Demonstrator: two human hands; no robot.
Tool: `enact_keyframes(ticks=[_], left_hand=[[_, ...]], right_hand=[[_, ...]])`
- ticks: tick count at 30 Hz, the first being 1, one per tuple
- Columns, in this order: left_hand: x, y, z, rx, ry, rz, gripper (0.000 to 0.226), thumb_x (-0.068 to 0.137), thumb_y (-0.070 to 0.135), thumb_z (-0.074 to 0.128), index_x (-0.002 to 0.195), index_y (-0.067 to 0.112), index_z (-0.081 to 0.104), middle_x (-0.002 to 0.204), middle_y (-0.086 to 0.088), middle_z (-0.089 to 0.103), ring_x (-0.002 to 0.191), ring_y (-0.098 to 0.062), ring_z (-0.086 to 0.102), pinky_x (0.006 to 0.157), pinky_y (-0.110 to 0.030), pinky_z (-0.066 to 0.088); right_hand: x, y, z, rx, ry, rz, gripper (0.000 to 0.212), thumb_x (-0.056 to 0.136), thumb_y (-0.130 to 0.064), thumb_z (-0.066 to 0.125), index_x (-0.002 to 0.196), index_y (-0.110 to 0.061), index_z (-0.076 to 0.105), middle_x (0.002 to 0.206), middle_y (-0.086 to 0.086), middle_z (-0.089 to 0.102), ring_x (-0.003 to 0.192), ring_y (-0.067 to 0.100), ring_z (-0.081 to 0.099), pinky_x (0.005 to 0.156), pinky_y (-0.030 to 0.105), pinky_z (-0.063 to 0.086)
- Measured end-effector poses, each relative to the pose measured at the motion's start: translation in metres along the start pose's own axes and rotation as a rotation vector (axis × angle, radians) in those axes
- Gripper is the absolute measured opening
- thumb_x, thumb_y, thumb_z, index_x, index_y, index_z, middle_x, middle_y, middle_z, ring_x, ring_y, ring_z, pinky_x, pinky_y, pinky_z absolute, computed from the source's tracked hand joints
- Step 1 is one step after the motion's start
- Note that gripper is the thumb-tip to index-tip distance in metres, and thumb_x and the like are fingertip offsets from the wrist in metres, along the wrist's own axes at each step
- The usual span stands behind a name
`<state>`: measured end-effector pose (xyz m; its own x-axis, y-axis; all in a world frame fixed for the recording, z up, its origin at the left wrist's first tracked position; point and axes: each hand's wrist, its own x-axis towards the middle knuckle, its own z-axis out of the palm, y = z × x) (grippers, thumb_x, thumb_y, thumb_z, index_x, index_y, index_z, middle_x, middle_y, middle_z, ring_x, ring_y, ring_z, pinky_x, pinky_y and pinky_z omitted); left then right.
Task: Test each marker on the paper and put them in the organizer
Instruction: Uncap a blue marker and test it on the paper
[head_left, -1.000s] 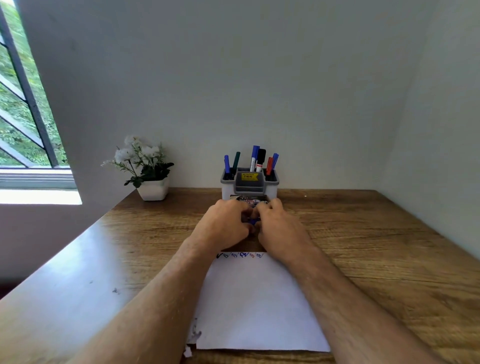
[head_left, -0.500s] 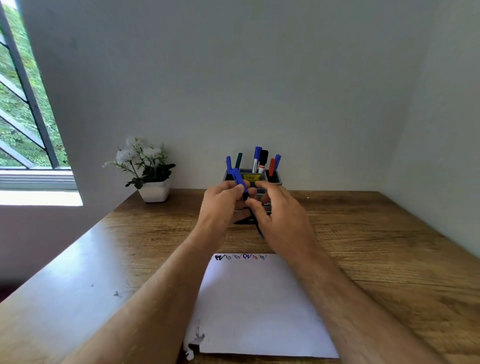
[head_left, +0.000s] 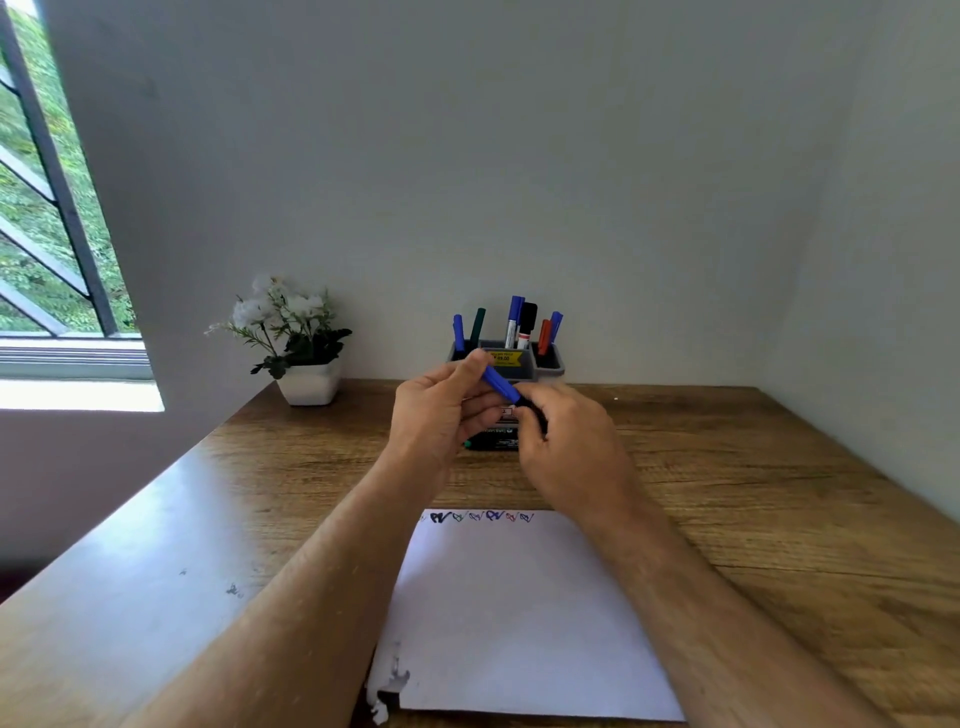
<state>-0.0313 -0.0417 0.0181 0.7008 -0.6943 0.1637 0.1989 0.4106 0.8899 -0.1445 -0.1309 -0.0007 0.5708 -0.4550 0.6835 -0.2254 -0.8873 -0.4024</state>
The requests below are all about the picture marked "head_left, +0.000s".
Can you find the grey white desk organizer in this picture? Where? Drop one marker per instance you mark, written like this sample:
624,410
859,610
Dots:
547,367

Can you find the window with dark bars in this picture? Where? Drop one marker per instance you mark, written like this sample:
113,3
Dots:
75,352

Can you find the person's left hand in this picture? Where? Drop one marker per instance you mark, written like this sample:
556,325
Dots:
431,420

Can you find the blue capped black marker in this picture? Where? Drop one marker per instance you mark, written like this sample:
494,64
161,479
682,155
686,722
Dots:
556,324
458,331
499,384

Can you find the person's right forearm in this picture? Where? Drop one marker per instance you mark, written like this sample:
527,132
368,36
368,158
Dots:
712,637

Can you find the white paper sheet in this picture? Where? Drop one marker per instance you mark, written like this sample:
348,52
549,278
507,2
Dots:
510,615

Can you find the white barrel black cap marker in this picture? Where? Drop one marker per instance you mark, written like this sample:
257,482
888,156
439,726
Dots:
528,316

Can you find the person's right hand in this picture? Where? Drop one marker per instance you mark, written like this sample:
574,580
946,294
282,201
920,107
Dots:
585,465

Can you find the artificial white flower plant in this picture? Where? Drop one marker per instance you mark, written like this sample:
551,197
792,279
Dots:
300,322

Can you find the blue capped white label marker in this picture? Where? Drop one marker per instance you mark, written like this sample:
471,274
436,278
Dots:
515,311

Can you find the green capped black marker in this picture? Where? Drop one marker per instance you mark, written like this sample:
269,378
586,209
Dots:
478,324

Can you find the person's left forearm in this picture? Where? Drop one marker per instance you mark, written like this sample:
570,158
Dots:
315,600

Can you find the pile of assorted markers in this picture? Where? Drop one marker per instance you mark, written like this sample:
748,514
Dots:
491,441

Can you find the white square flower pot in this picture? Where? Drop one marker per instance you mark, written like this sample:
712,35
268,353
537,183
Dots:
309,384

